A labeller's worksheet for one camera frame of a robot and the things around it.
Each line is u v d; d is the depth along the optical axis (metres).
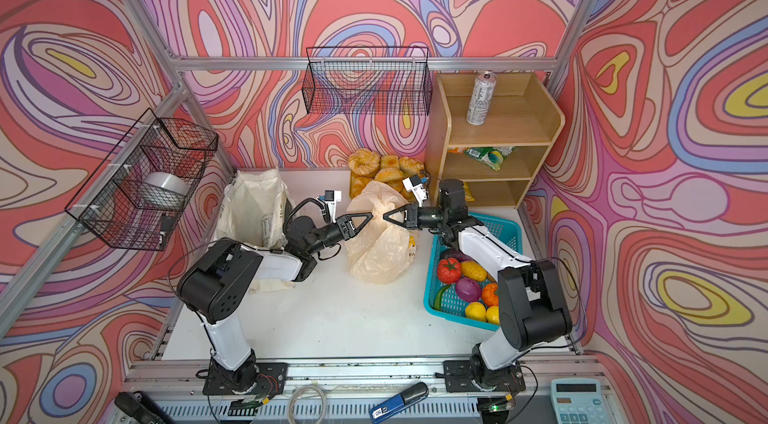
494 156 0.97
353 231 0.78
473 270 0.87
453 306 0.86
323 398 0.70
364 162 1.14
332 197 0.80
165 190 0.70
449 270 0.86
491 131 0.87
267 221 0.98
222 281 0.50
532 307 0.45
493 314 0.79
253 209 0.96
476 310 0.80
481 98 0.81
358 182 1.11
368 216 0.82
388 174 1.08
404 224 0.75
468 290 0.84
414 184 0.77
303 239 0.71
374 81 0.96
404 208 0.76
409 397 0.67
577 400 0.69
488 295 0.82
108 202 0.67
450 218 0.69
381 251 0.78
